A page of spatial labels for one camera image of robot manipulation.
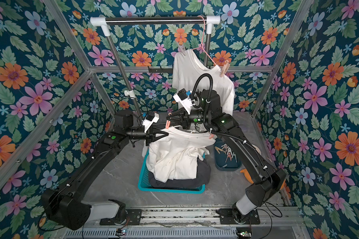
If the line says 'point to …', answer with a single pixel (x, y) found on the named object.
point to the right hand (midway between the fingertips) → (173, 112)
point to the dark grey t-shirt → (203, 176)
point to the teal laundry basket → (143, 182)
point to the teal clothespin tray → (225, 158)
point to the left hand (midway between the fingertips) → (167, 133)
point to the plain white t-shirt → (175, 157)
